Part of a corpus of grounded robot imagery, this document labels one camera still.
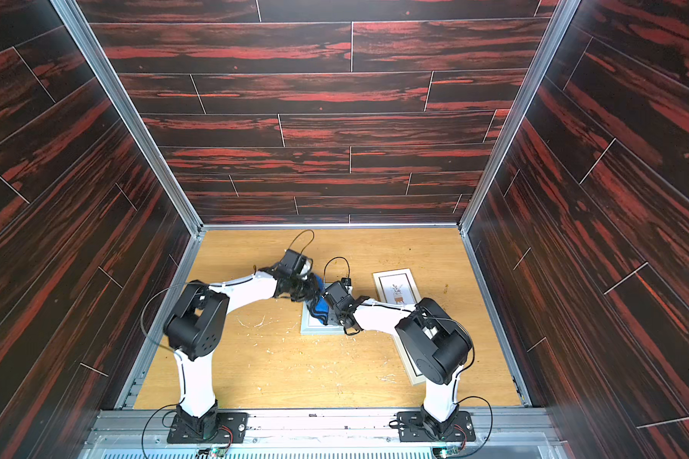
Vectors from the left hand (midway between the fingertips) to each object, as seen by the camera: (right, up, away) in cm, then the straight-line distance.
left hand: (325, 291), depth 97 cm
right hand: (+6, -6, -1) cm, 9 cm away
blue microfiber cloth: (-2, -4, -6) cm, 8 cm away
